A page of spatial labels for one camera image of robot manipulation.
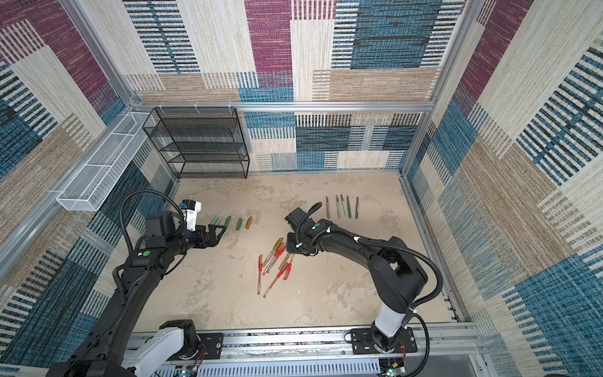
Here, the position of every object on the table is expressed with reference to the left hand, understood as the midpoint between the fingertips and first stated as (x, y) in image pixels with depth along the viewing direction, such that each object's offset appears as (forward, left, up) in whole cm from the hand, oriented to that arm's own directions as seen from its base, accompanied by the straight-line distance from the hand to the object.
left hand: (213, 224), depth 79 cm
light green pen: (+21, -45, -20) cm, 54 cm away
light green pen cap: (+16, +9, -20) cm, 27 cm away
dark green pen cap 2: (+13, -2, -20) cm, 24 cm away
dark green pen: (+21, -50, -20) cm, 58 cm away
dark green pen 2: (+20, -54, -19) cm, 61 cm away
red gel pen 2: (-10, -20, -20) cm, 30 cm away
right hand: (-3, -26, -13) cm, 29 cm away
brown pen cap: (+13, -6, -19) cm, 24 cm away
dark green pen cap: (+14, +3, -19) cm, 24 cm away
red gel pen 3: (-1, -19, -20) cm, 28 cm away
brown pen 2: (-4, -22, -20) cm, 30 cm away
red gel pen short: (-8, -24, -20) cm, 32 cm away
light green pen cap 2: (+14, +7, -19) cm, 25 cm away
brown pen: (-1, -17, -20) cm, 27 cm away
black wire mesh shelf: (+45, +17, -2) cm, 48 cm away
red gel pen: (-8, -13, -20) cm, 26 cm away
